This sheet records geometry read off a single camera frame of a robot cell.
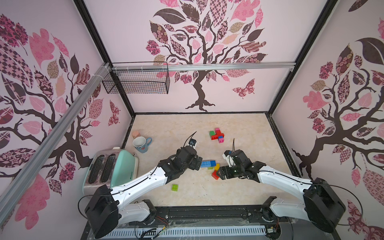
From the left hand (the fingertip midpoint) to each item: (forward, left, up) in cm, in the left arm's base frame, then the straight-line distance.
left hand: (192, 158), depth 81 cm
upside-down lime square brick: (-1, -11, -12) cm, 16 cm away
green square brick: (+27, -14, -13) cm, 33 cm away
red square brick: (-7, -13, -9) cm, 17 cm away
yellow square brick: (-1, -15, -9) cm, 18 cm away
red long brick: (+23, -17, -11) cm, 30 cm away
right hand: (-4, -16, -8) cm, 19 cm away
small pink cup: (+19, +37, -2) cm, 41 cm away
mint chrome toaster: (-7, +41, +5) cm, 42 cm away
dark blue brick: (+1, -12, -8) cm, 15 cm away
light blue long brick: (0, -8, -8) cm, 12 cm away
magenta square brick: (+28, -18, -11) cm, 35 cm away
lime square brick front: (-12, +10, -11) cm, 19 cm away
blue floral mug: (+14, +34, -6) cm, 37 cm away
